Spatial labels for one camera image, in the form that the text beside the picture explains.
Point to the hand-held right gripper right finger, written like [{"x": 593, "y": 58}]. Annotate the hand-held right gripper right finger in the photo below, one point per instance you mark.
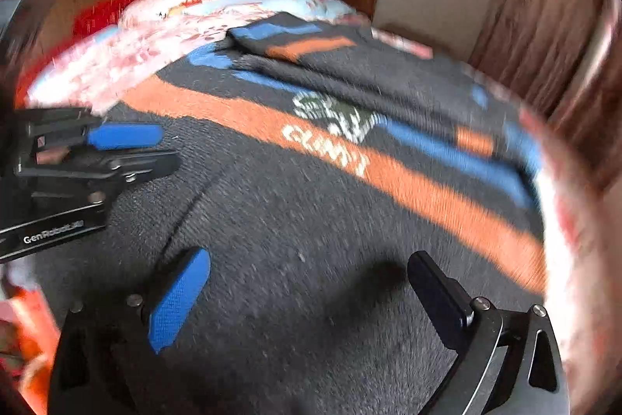
[{"x": 437, "y": 293}]

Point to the pink floral pillow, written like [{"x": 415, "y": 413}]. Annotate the pink floral pillow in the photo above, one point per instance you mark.
[{"x": 170, "y": 1}]

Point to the orange blanket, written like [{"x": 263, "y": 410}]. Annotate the orange blanket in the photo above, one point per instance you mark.
[{"x": 34, "y": 322}]

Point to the floral curtain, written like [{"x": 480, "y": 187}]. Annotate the floral curtain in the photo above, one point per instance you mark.
[{"x": 544, "y": 16}]

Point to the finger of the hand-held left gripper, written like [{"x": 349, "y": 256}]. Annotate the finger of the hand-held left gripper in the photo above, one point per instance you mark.
[
  {"x": 141, "y": 164},
  {"x": 126, "y": 135}
]

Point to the pink floral quilt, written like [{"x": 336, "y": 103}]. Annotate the pink floral quilt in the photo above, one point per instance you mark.
[{"x": 97, "y": 65}]

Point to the dark striped knit sweater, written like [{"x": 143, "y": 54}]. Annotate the dark striped knit sweater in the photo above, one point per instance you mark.
[{"x": 291, "y": 225}]

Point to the red blanket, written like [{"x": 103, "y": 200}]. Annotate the red blanket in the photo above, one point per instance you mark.
[{"x": 97, "y": 14}]

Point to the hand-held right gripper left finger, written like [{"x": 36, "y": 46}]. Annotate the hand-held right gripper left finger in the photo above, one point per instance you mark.
[{"x": 180, "y": 293}]

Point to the light blue floral pillow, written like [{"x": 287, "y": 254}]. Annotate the light blue floral pillow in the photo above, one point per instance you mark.
[{"x": 291, "y": 4}]

